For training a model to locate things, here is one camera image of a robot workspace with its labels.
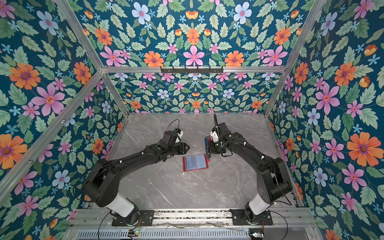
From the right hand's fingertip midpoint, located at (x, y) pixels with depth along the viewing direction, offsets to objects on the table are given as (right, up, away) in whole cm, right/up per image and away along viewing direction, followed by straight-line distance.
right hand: (212, 147), depth 87 cm
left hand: (-13, +1, +1) cm, 13 cm away
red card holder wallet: (-13, -11, +6) cm, 18 cm away
